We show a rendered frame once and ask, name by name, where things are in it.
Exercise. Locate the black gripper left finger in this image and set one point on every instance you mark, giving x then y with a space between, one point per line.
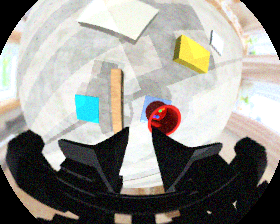
107 156

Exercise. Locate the tan flat bar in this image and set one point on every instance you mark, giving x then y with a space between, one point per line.
117 94

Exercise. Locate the yellow rectangular block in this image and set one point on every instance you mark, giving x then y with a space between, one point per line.
191 54

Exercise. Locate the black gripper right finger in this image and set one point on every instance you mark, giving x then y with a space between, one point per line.
174 158

